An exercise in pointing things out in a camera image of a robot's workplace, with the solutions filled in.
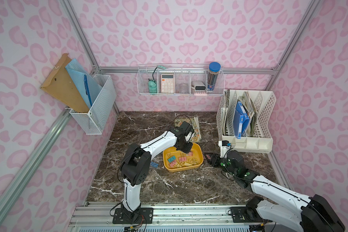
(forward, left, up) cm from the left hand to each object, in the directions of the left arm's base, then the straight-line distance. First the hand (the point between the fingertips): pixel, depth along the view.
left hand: (187, 146), depth 91 cm
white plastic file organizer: (+4, -50, -2) cm, 50 cm away
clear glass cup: (+31, +2, +21) cm, 37 cm away
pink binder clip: (-11, -11, +7) cm, 17 cm away
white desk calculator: (+34, +13, +23) cm, 43 cm away
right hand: (-9, -10, +6) cm, 14 cm away
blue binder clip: (-9, +21, -6) cm, 24 cm away
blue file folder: (+9, -32, +14) cm, 36 cm away
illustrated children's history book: (+25, -6, -7) cm, 27 cm away
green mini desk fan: (+29, +22, +25) cm, 45 cm away
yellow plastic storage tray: (-7, +8, -6) cm, 12 cm away
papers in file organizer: (+15, -37, +17) cm, 44 cm away
